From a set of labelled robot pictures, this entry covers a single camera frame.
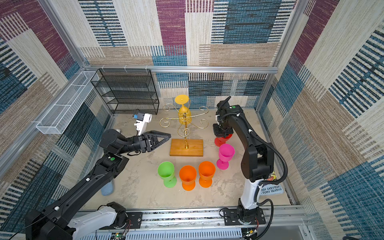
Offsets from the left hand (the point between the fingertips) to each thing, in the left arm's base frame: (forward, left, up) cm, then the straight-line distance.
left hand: (168, 138), depth 56 cm
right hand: (+17, -25, -24) cm, 39 cm away
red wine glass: (+22, -27, -36) cm, 50 cm away
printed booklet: (-8, -50, -36) cm, 62 cm away
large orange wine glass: (-1, -16, -29) cm, 33 cm away
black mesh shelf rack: (+58, +38, -23) cm, 73 cm away
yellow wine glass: (+18, -5, -7) cm, 20 cm away
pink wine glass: (+10, -28, -29) cm, 42 cm away
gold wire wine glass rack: (+19, -4, -37) cm, 42 cm away
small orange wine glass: (-3, -6, -28) cm, 29 cm away
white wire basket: (+16, +55, -7) cm, 57 cm away
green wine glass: (0, +5, -30) cm, 30 cm away
